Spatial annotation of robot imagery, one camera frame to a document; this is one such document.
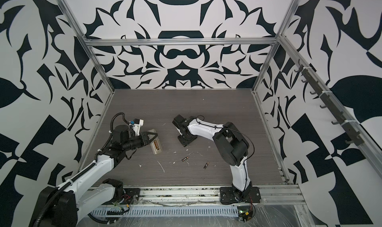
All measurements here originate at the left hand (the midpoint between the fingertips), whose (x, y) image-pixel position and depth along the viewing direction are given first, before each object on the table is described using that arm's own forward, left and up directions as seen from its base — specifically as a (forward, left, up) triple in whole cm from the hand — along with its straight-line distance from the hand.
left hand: (157, 132), depth 81 cm
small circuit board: (-36, -42, -15) cm, 57 cm away
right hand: (+2, -15, -13) cm, 20 cm away
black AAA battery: (-9, -14, -14) cm, 22 cm away
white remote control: (-6, +1, -3) cm, 6 cm away
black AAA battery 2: (-14, -26, -14) cm, 32 cm away
